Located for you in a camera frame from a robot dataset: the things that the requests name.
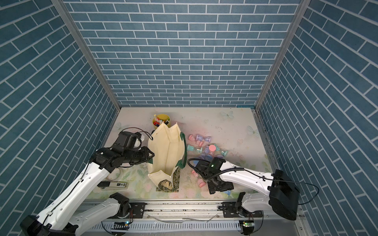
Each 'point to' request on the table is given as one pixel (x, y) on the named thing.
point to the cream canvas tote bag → (169, 146)
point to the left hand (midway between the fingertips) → (157, 155)
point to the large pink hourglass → (211, 149)
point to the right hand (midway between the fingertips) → (219, 191)
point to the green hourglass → (191, 148)
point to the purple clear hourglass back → (201, 138)
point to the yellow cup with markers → (159, 119)
